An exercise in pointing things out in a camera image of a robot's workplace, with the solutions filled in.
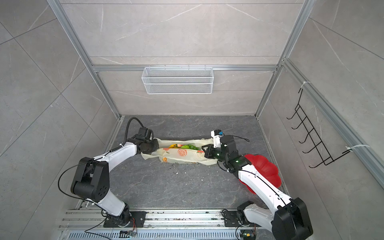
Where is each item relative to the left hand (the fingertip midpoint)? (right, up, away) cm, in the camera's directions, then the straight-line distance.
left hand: (156, 142), depth 94 cm
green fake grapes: (+24, -3, -1) cm, 24 cm away
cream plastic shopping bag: (+21, -3, -14) cm, 26 cm away
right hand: (+29, 0, -14) cm, 32 cm away
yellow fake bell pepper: (+11, -2, +2) cm, 12 cm away
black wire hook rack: (+78, 0, -29) cm, 83 cm away
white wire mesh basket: (+14, +42, +7) cm, 45 cm away
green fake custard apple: (+19, -2, -6) cm, 20 cm away
